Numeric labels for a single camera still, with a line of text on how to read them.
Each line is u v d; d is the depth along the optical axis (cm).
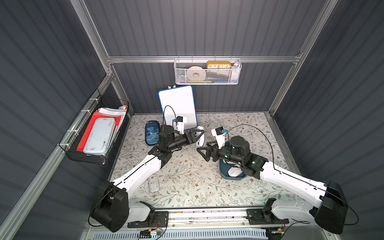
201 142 71
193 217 76
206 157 63
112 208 40
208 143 74
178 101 89
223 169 89
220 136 63
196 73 85
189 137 67
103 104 84
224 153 63
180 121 70
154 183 83
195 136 68
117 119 77
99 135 67
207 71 89
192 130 68
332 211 40
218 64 87
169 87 87
